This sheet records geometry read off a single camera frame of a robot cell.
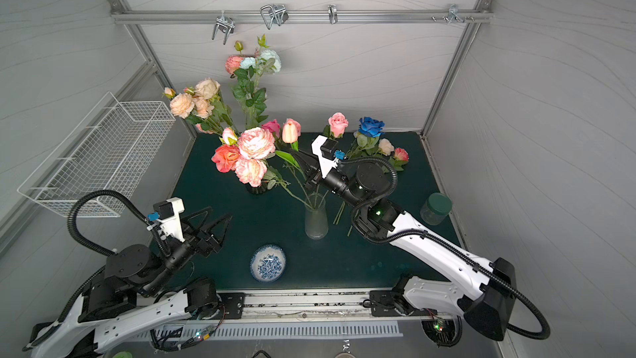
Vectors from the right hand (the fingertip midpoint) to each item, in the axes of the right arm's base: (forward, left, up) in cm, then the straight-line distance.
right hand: (294, 147), depth 56 cm
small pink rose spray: (+39, -32, -42) cm, 65 cm away
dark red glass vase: (+14, +21, -42) cm, 49 cm away
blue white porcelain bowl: (-14, +12, -43) cm, 47 cm away
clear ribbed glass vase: (-2, -4, -37) cm, 37 cm away
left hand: (-11, +19, -13) cm, 26 cm away
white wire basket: (+7, +58, -11) cm, 59 cm away
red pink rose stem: (+34, -38, -42) cm, 66 cm away
